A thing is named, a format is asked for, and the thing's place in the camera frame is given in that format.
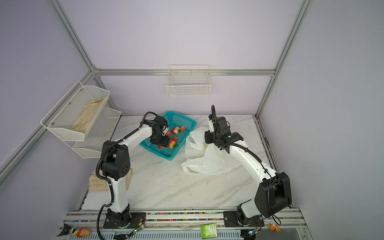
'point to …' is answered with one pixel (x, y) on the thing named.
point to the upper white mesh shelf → (69, 110)
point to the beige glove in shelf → (82, 121)
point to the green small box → (208, 231)
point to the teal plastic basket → (173, 119)
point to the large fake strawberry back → (176, 130)
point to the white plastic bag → (206, 159)
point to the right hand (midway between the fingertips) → (206, 133)
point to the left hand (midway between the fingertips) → (162, 144)
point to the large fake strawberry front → (161, 147)
